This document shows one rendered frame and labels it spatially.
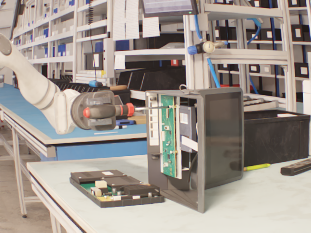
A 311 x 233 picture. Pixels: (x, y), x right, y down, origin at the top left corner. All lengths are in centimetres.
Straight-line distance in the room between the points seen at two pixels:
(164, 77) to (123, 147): 79
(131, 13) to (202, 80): 82
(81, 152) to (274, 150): 136
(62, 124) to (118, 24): 246
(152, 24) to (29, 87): 191
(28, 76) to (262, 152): 62
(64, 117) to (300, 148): 65
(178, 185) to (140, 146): 155
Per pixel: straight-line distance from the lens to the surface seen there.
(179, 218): 112
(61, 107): 135
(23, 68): 135
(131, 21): 355
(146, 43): 382
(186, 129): 122
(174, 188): 135
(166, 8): 260
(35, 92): 141
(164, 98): 128
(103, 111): 118
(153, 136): 134
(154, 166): 135
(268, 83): 887
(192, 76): 287
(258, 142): 158
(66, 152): 280
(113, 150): 286
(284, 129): 163
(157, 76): 353
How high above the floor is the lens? 129
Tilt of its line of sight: 6 degrees down
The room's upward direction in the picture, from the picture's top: 2 degrees counter-clockwise
